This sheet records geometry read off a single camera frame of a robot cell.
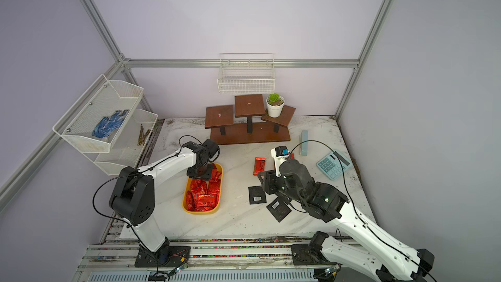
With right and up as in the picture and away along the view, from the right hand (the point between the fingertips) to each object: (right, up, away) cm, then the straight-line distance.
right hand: (264, 177), depth 69 cm
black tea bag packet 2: (+7, -18, +17) cm, 26 cm away
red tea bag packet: (-1, 0, +30) cm, 30 cm away
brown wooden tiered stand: (-8, +23, +36) cm, 43 cm away
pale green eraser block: (+23, +10, +34) cm, 43 cm away
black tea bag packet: (-3, -13, +21) cm, 25 cm away
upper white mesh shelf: (-68, +21, +8) cm, 72 cm away
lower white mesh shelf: (-66, +8, +23) cm, 70 cm away
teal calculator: (+36, -1, +29) cm, 46 cm away
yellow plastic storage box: (-27, -12, +17) cm, 34 cm away
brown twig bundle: (-59, +14, +25) cm, 66 cm away
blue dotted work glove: (-63, +19, +9) cm, 66 cm away
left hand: (-29, -5, +20) cm, 36 cm away
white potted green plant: (+6, +30, +26) cm, 40 cm away
